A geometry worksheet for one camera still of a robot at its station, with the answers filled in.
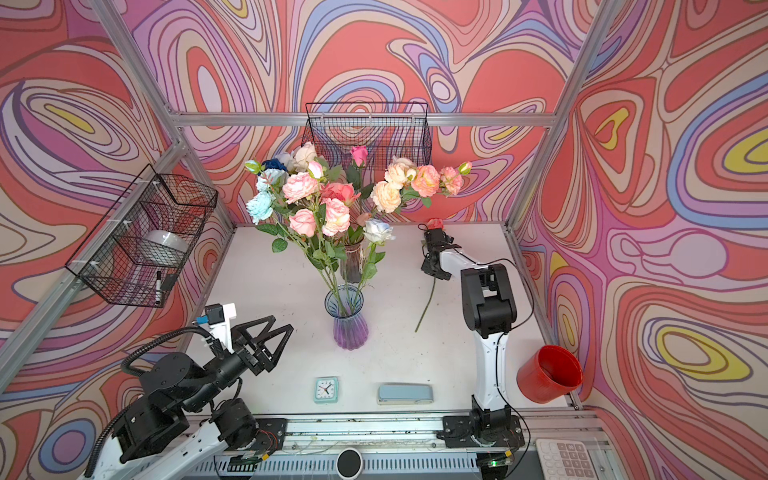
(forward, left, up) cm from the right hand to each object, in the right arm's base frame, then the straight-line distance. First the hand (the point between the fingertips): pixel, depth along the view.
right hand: (437, 274), depth 106 cm
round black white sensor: (-55, +28, +7) cm, 62 cm away
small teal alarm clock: (-39, +36, +3) cm, 53 cm away
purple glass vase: (-21, +30, +18) cm, 41 cm away
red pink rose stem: (+20, 0, +5) cm, 21 cm away
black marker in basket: (-23, +73, +27) cm, 81 cm away
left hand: (-34, +39, +32) cm, 61 cm away
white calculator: (-56, -21, +2) cm, 60 cm away
